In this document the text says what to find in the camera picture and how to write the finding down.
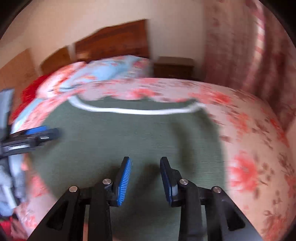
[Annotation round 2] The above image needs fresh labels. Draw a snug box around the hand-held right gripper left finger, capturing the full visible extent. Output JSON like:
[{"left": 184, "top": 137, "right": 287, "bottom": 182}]
[{"left": 27, "top": 156, "right": 133, "bottom": 241}]

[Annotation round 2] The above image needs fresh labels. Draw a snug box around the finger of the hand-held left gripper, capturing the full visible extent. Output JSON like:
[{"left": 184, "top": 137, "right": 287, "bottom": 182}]
[
  {"left": 35, "top": 128, "right": 59, "bottom": 147},
  {"left": 22, "top": 126, "right": 49, "bottom": 137}
]

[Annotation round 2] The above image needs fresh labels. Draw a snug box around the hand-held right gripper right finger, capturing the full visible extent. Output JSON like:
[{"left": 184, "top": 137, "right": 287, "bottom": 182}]
[{"left": 159, "top": 157, "right": 263, "bottom": 241}]

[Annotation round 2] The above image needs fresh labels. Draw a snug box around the green knitted sweater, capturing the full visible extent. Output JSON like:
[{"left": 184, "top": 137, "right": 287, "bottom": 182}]
[{"left": 30, "top": 97, "right": 228, "bottom": 241}]

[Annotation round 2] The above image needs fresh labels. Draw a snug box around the light blue cloud pillow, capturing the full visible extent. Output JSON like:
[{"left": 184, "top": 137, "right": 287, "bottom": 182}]
[{"left": 11, "top": 98, "right": 48, "bottom": 133}]

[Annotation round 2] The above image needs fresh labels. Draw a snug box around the red patterned blanket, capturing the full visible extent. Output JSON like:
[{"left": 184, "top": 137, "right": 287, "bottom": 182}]
[{"left": 11, "top": 75, "right": 48, "bottom": 117}]

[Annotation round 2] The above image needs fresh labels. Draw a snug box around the pink floral pillow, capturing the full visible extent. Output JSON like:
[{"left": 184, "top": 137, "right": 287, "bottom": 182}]
[{"left": 37, "top": 61, "right": 86, "bottom": 100}]

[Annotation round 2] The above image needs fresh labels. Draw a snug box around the light wooden wardrobe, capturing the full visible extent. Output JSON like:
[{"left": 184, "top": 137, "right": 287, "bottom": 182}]
[{"left": 0, "top": 48, "right": 39, "bottom": 99}]

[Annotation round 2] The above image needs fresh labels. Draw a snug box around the small wooden headboard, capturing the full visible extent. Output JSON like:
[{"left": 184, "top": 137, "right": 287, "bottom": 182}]
[{"left": 40, "top": 46, "right": 73, "bottom": 75}]

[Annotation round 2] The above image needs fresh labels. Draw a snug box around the blue floral pillow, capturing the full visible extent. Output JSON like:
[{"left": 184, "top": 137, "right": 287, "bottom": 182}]
[{"left": 60, "top": 56, "right": 152, "bottom": 91}]

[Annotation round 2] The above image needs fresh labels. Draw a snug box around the bed with floral sheet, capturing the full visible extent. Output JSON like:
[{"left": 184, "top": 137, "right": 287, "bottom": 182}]
[{"left": 10, "top": 76, "right": 294, "bottom": 241}]

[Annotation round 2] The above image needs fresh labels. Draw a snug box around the large carved wooden headboard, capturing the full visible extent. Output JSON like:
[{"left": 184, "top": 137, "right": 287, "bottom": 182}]
[{"left": 74, "top": 19, "right": 150, "bottom": 63}]

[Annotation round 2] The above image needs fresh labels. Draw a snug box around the wooden nightstand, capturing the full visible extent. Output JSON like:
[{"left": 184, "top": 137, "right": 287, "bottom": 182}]
[{"left": 153, "top": 56, "right": 195, "bottom": 80}]

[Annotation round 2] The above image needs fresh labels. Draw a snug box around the pink floral curtain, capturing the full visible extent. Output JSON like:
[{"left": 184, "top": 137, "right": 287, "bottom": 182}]
[{"left": 201, "top": 0, "right": 289, "bottom": 127}]

